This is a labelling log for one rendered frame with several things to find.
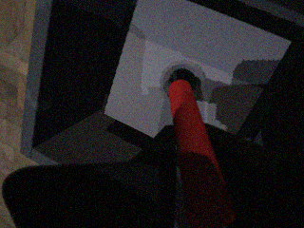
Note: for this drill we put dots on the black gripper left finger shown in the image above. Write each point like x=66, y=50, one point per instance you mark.
x=140, y=193

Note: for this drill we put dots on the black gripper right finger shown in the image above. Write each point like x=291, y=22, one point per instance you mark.
x=265, y=187

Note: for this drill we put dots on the dark red peg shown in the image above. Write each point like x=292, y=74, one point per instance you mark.
x=207, y=203

